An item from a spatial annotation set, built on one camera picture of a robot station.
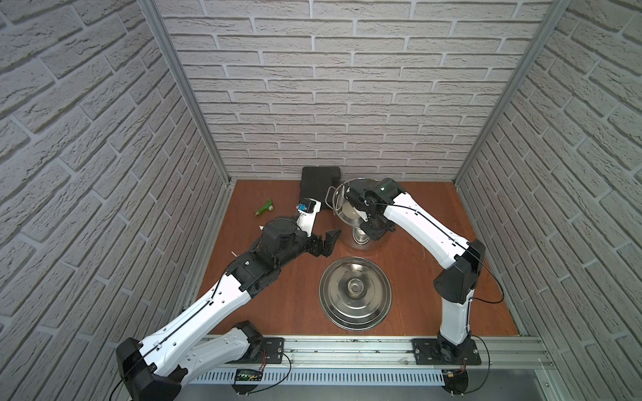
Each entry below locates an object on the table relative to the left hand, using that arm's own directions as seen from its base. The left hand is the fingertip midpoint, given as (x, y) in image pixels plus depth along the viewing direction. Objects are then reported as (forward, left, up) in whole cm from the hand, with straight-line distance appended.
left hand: (322, 216), depth 70 cm
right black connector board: (-37, -38, -29) cm, 60 cm away
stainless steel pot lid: (-12, -12, -28) cm, 32 cm away
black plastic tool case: (+39, +4, -26) cm, 47 cm away
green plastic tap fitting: (+26, +24, -28) cm, 45 cm away
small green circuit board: (-35, +22, -33) cm, 52 cm away
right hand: (+3, -20, -10) cm, 23 cm away
